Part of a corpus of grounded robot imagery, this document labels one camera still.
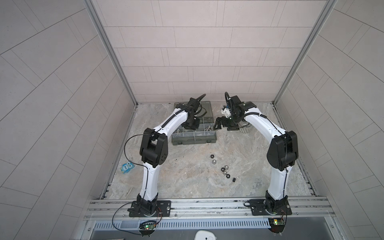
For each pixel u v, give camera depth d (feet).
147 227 2.11
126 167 2.71
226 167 2.77
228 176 2.67
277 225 2.23
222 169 2.76
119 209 2.33
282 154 1.63
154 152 1.71
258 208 2.35
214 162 2.85
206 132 3.16
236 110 2.17
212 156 2.91
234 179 2.63
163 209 2.32
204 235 2.07
